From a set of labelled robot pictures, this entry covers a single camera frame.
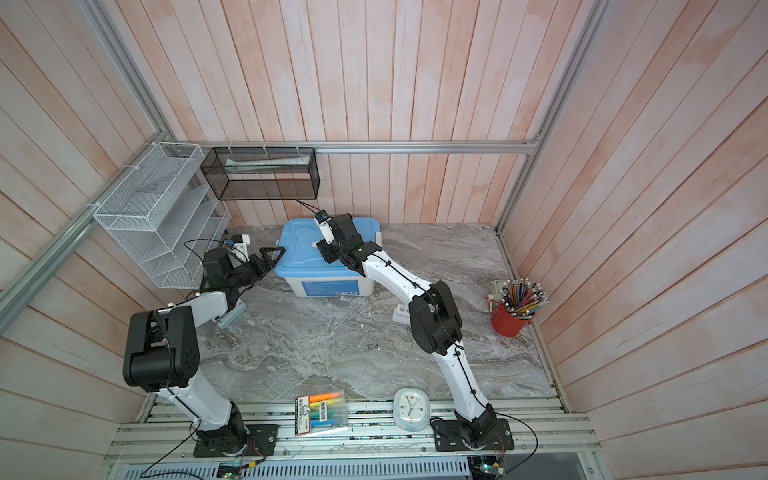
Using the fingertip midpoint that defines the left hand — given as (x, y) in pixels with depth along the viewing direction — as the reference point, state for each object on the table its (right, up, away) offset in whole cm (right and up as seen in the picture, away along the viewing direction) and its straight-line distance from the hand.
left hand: (281, 257), depth 92 cm
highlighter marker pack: (+15, -41, -15) cm, 46 cm away
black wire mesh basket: (-12, +31, +14) cm, 36 cm away
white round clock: (+39, -40, -15) cm, 58 cm away
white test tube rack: (+38, -18, +2) cm, 42 cm away
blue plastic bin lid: (+5, +6, +4) cm, 9 cm away
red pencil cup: (+69, -20, -3) cm, 72 cm away
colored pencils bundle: (+74, -12, -4) cm, 75 cm away
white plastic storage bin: (+15, -9, +2) cm, 17 cm away
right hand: (+13, +6, +2) cm, 14 cm away
